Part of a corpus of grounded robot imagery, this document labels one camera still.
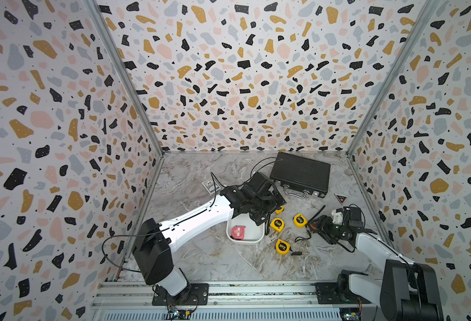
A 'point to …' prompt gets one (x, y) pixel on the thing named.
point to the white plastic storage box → (253, 233)
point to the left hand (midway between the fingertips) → (284, 208)
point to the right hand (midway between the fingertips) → (315, 225)
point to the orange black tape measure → (315, 225)
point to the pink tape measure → (237, 232)
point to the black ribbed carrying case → (304, 174)
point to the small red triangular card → (341, 198)
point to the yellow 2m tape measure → (282, 247)
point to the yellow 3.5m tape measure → (279, 211)
